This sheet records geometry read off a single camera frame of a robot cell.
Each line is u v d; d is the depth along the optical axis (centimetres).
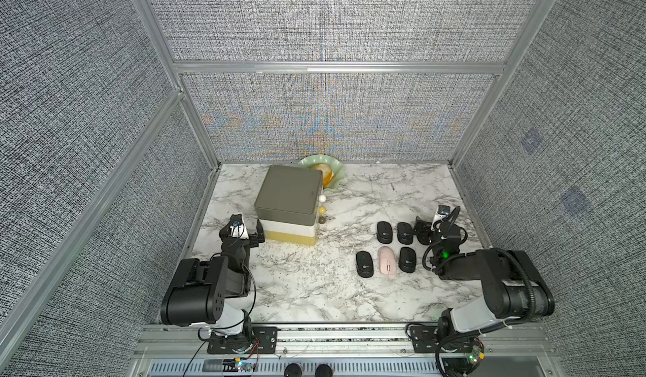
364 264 86
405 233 94
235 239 75
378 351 73
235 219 75
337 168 112
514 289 45
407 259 87
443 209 80
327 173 107
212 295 44
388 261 86
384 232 93
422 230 83
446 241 71
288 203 80
